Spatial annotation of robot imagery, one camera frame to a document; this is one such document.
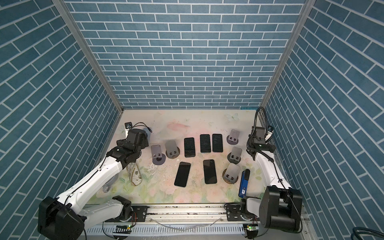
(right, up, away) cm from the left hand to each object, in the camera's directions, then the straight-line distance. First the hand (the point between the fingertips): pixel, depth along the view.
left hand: (135, 138), depth 81 cm
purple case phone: (+42, -23, +6) cm, 48 cm away
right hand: (+71, -2, +3) cm, 71 cm away
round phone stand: (+53, -20, +1) cm, 57 cm away
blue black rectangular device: (+60, -25, +1) cm, 65 cm away
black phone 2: (+25, -22, +6) cm, 34 cm away
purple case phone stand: (+19, -9, +10) cm, 23 cm away
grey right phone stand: (+58, -2, +17) cm, 60 cm away
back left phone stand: (+10, -13, +7) cm, 18 cm away
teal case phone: (+39, -5, +24) cm, 46 cm away
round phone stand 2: (+57, -12, +8) cm, 58 cm away
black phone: (+29, -8, +19) cm, 35 cm away
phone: (+47, -5, +20) cm, 52 cm away
